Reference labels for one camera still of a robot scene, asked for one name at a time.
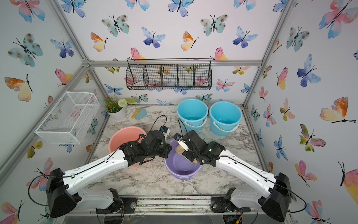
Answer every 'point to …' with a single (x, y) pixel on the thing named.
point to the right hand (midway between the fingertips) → (188, 145)
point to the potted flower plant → (115, 108)
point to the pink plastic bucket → (125, 135)
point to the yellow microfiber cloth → (180, 150)
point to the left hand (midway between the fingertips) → (173, 147)
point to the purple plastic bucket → (179, 166)
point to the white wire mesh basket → (69, 120)
